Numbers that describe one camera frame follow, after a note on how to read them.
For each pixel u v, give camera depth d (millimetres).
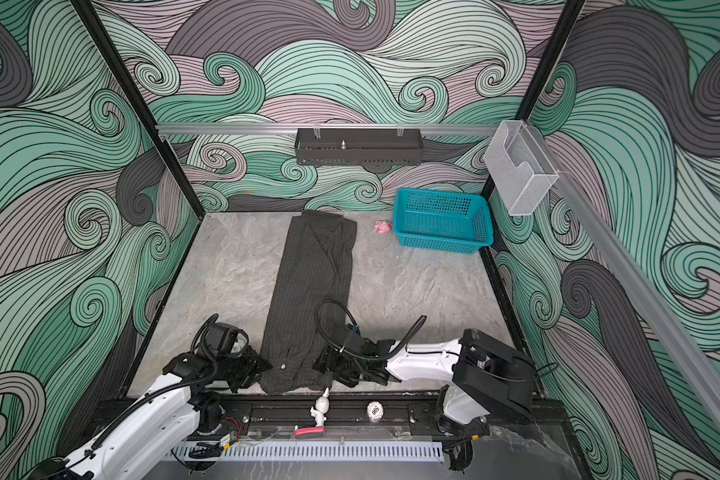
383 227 1131
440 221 1180
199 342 728
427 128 944
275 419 744
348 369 685
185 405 563
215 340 658
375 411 697
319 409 723
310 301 926
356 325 809
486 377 414
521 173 778
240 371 699
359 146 956
